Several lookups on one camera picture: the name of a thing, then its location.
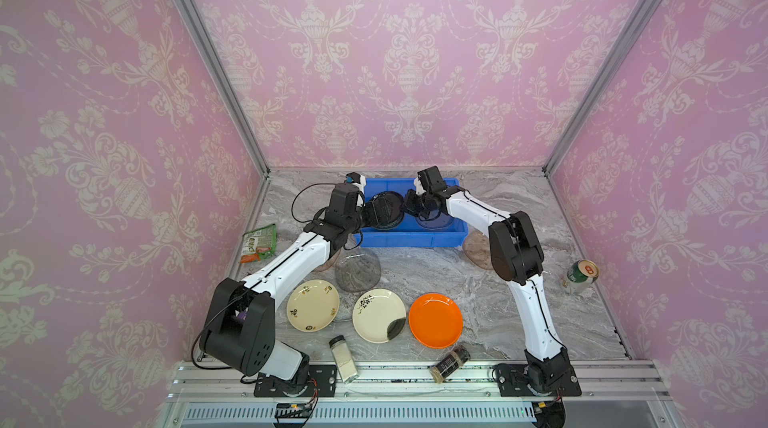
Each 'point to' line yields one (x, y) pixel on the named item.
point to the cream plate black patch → (379, 316)
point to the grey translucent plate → (358, 269)
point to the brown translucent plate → (328, 263)
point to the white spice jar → (343, 358)
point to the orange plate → (435, 320)
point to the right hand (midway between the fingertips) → (399, 205)
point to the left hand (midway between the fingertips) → (383, 207)
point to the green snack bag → (259, 244)
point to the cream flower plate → (312, 306)
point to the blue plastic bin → (413, 233)
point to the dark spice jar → (449, 364)
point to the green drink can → (582, 275)
